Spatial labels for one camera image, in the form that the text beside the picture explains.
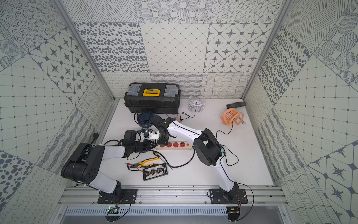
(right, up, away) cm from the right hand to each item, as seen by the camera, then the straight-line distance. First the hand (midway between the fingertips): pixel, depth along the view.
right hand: (165, 141), depth 92 cm
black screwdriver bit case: (-5, -15, -10) cm, 19 cm away
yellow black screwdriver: (-4, -9, -4) cm, 10 cm away
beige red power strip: (+7, -2, -1) cm, 8 cm away
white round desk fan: (+22, +25, +16) cm, 37 cm away
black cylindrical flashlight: (+57, +26, +23) cm, 66 cm away
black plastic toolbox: (-6, +30, +7) cm, 31 cm away
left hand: (-8, -1, 0) cm, 8 cm away
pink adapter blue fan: (0, +4, -12) cm, 13 cm away
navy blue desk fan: (-16, +15, +8) cm, 23 cm away
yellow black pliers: (-14, -12, -8) cm, 20 cm away
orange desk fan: (+44, +17, +4) cm, 47 cm away
